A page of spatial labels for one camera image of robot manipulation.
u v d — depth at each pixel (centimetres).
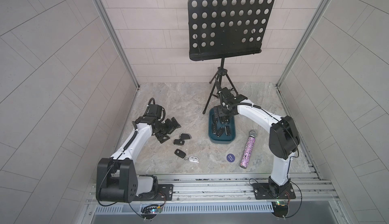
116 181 40
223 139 90
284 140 49
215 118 81
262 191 71
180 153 83
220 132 91
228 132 91
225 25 66
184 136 90
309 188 74
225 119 94
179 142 87
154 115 65
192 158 81
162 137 73
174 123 74
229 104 66
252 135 87
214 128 92
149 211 66
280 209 68
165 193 71
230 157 82
